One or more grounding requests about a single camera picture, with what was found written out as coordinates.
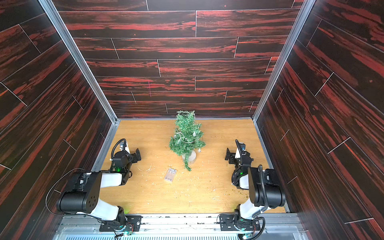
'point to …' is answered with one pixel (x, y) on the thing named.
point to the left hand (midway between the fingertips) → (131, 150)
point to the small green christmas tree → (188, 138)
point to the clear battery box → (170, 174)
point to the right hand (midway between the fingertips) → (239, 149)
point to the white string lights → (194, 133)
